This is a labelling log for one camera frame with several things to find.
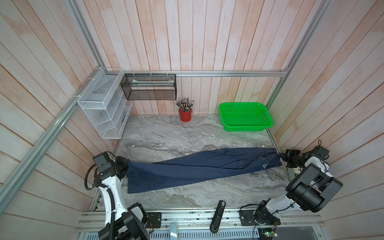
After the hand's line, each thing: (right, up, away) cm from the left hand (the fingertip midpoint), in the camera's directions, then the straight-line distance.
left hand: (129, 161), depth 81 cm
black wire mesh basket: (+4, +49, +26) cm, 56 cm away
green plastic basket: (+78, +28, +37) cm, 91 cm away
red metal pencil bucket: (+30, +28, +36) cm, 55 cm away
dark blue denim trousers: (+5, -10, +7) cm, 13 cm away
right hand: (+87, +5, +6) cm, 88 cm away
